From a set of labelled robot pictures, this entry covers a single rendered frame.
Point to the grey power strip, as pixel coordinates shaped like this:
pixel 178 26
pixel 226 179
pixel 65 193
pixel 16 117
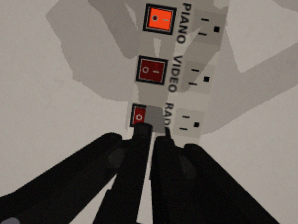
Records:
pixel 179 47

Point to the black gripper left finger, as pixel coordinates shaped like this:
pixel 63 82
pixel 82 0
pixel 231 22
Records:
pixel 59 194

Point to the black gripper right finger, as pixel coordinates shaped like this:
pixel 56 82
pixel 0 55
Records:
pixel 222 199

